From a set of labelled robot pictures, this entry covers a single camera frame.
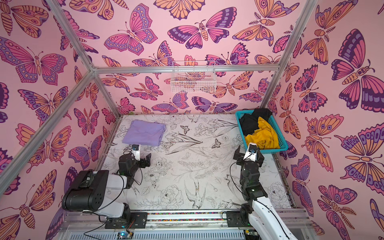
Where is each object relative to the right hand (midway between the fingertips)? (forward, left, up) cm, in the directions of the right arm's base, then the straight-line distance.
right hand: (247, 148), depth 78 cm
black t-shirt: (+28, -9, -11) cm, 31 cm away
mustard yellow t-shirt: (+14, -16, -10) cm, 24 cm away
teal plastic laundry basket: (+11, -26, -10) cm, 30 cm away
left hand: (+5, +60, -14) cm, 62 cm away
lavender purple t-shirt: (+23, +64, -17) cm, 71 cm away
